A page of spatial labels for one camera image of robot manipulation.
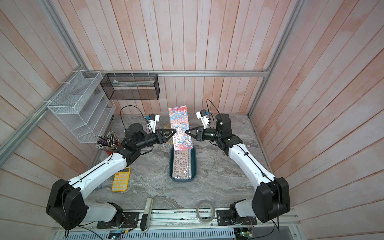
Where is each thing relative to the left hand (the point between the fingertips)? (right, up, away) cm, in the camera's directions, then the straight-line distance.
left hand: (174, 133), depth 74 cm
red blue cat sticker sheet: (+3, +6, -1) cm, 7 cm away
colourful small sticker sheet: (-7, -9, +27) cm, 30 cm away
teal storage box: (+10, -21, +16) cm, 28 cm away
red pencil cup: (-39, -11, +13) cm, 43 cm away
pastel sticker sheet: (+4, -20, +16) cm, 26 cm away
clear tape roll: (+16, -42, +3) cm, 45 cm away
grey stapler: (-13, -40, -3) cm, 42 cm away
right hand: (+6, +1, -1) cm, 6 cm away
